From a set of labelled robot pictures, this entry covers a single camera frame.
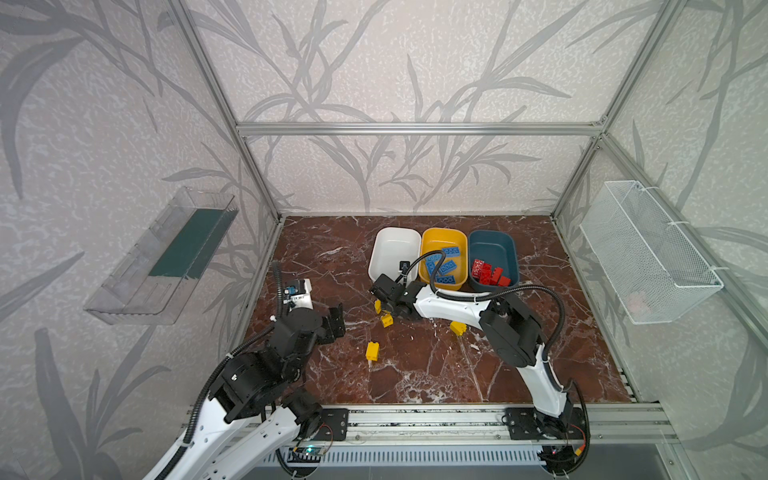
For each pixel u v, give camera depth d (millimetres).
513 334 524
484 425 753
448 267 1019
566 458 716
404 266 836
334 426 735
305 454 711
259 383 430
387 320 894
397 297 716
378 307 912
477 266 996
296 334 446
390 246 1098
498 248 1079
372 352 842
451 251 1079
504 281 992
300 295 559
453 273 1025
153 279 655
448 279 990
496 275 996
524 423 737
